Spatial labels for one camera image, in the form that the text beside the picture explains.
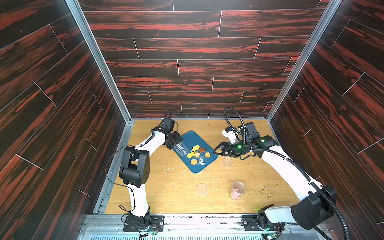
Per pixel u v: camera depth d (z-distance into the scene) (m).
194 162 0.96
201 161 0.96
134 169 0.52
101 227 0.74
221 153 0.66
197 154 0.98
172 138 0.84
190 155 0.98
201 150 1.01
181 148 0.91
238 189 0.82
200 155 0.99
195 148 1.01
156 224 0.72
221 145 0.67
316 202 0.39
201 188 0.86
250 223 0.73
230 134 0.71
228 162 0.96
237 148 0.65
